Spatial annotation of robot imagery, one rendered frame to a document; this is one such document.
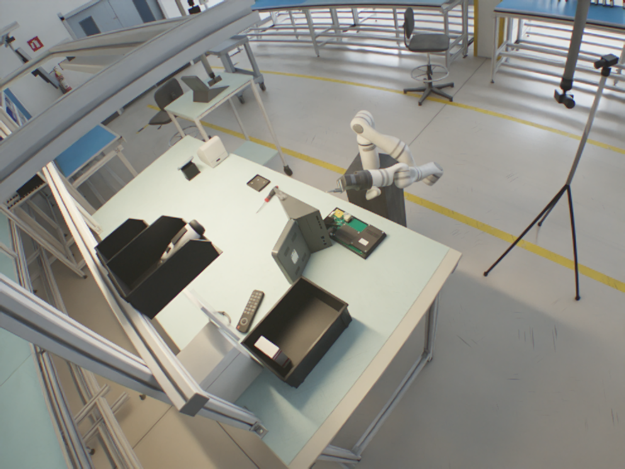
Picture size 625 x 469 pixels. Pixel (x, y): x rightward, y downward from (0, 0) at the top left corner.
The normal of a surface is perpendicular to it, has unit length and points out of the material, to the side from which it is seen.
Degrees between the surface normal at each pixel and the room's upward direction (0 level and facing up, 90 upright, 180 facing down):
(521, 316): 0
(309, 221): 90
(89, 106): 90
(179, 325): 0
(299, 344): 0
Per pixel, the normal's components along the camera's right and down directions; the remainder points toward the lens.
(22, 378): -0.22, -0.64
